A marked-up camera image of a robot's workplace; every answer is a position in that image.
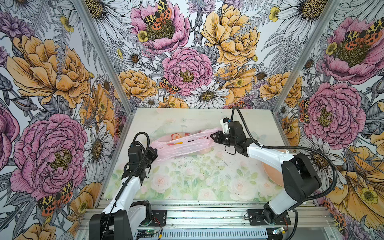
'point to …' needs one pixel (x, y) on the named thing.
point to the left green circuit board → (146, 231)
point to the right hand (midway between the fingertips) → (211, 138)
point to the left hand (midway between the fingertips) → (158, 152)
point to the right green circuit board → (279, 230)
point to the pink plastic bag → (172, 144)
